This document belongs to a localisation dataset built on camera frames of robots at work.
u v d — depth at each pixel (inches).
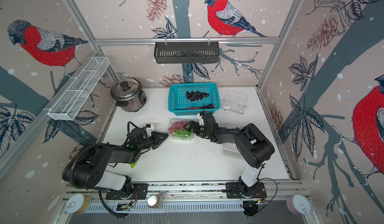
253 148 18.9
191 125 32.9
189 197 28.6
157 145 32.0
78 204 25.9
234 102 43.3
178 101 44.3
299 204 26.0
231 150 34.6
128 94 37.4
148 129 33.7
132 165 32.1
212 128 29.3
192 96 43.5
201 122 33.6
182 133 35.5
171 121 37.4
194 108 39.8
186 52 41.8
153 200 24.6
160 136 32.9
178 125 36.4
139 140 28.7
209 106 41.0
